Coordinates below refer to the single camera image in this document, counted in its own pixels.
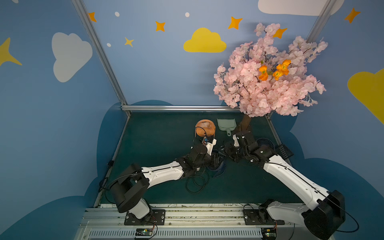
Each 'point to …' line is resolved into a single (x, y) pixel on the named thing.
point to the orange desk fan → (205, 128)
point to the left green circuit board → (144, 232)
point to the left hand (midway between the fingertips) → (224, 154)
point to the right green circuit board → (269, 233)
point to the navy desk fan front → (216, 161)
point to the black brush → (283, 151)
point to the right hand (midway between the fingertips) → (221, 149)
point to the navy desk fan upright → (264, 141)
